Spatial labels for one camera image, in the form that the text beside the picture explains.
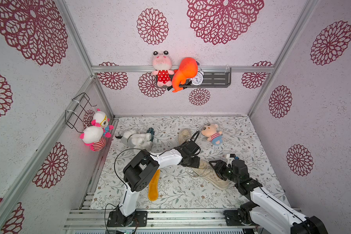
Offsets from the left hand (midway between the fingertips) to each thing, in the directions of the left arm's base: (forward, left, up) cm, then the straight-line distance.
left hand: (196, 165), depth 92 cm
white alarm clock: (+41, -1, +34) cm, 53 cm away
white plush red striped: (+10, +61, +17) cm, 65 cm away
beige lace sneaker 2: (-6, -5, +3) cm, 8 cm away
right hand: (-3, -7, +8) cm, 11 cm away
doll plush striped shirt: (+24, -11, +5) cm, 27 cm away
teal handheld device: (+22, +29, +6) cm, 37 cm away
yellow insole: (-15, +26, +1) cm, 30 cm away
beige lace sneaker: (+21, +7, +3) cm, 22 cm away
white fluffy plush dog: (+9, +35, +13) cm, 39 cm away
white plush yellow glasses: (+24, +62, +16) cm, 68 cm away
